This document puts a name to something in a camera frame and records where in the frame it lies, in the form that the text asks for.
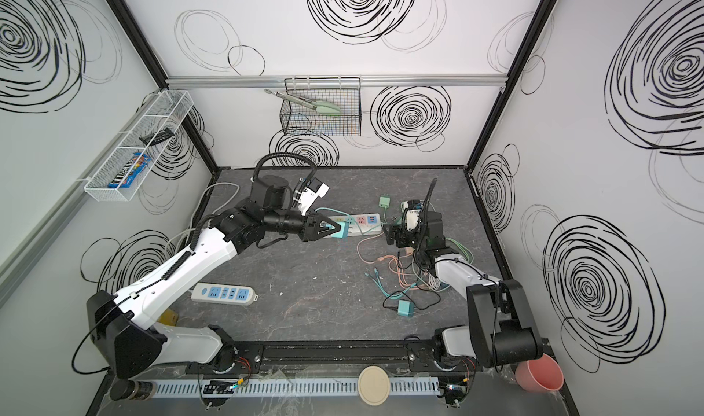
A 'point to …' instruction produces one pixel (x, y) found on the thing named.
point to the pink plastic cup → (543, 375)
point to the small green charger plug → (384, 202)
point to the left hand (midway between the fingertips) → (337, 228)
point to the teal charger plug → (344, 231)
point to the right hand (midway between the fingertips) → (398, 225)
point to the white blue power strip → (224, 294)
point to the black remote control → (162, 136)
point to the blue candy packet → (138, 168)
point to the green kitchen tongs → (320, 106)
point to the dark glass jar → (132, 389)
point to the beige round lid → (374, 385)
